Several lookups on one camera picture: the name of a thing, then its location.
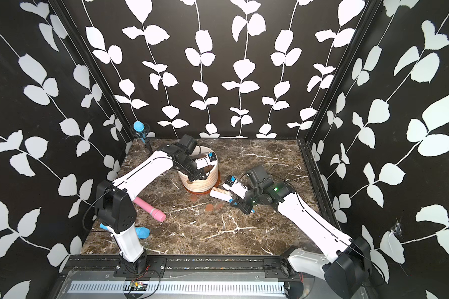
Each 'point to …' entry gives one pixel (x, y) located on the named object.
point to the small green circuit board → (138, 286)
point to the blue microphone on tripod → (139, 127)
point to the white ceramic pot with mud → (202, 184)
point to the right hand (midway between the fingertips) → (231, 198)
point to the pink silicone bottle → (156, 214)
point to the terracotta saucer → (207, 192)
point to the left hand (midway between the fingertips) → (205, 171)
